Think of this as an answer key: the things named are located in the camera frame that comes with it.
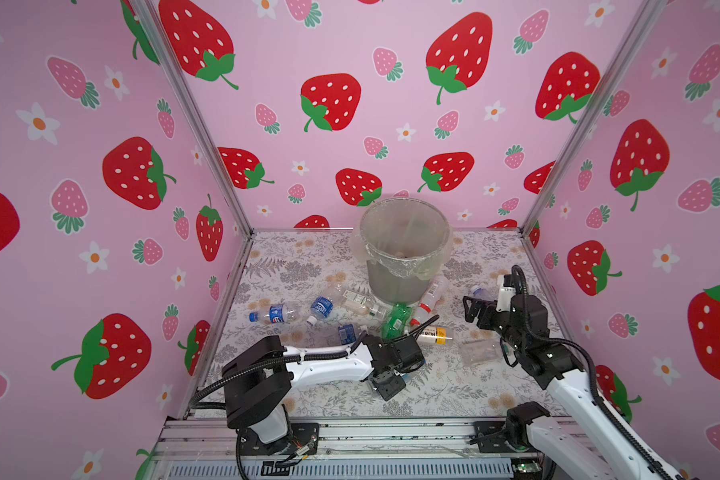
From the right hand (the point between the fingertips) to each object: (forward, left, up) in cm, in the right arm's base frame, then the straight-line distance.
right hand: (478, 299), depth 79 cm
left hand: (-19, +22, -16) cm, 33 cm away
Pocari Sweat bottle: (0, +46, -13) cm, 47 cm away
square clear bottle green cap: (-4, -6, -20) cm, 21 cm away
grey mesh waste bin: (+8, +24, -11) cm, 28 cm away
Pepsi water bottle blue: (-1, +56, -15) cm, 58 cm away
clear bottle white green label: (+3, +33, -13) cm, 36 cm away
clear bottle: (+13, -7, -16) cm, 22 cm away
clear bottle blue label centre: (-8, +36, -14) cm, 39 cm away
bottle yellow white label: (-5, +9, -13) cm, 17 cm away
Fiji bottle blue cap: (-18, +18, -15) cm, 29 cm away
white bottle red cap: (+7, +11, -15) cm, 20 cm away
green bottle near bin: (-3, +22, -13) cm, 25 cm away
